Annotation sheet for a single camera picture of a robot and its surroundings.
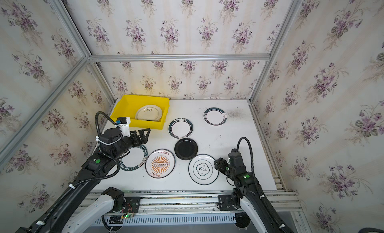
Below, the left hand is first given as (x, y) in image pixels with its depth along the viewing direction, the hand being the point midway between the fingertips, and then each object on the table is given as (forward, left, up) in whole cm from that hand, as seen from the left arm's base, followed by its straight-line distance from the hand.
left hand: (142, 128), depth 73 cm
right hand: (-11, -39, -21) cm, 45 cm away
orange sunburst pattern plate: (-9, -6, -24) cm, 26 cm away
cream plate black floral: (+30, +7, -23) cm, 39 cm away
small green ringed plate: (+28, -43, -25) cm, 57 cm away
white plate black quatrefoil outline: (-12, -31, -24) cm, 41 cm away
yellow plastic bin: (+37, +26, -23) cm, 51 cm away
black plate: (0, -21, -23) cm, 31 cm away
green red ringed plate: (+16, -17, -23) cm, 33 cm away
